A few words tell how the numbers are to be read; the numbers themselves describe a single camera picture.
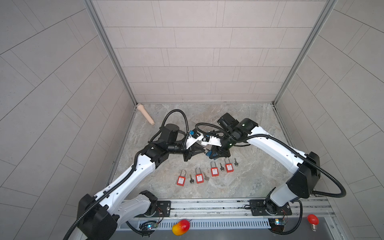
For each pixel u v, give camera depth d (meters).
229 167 0.84
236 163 0.87
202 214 0.71
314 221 0.66
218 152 0.62
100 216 0.36
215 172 0.82
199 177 0.80
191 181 0.80
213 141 0.63
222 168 0.84
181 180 0.79
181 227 0.63
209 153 0.67
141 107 1.10
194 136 0.59
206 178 0.81
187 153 0.61
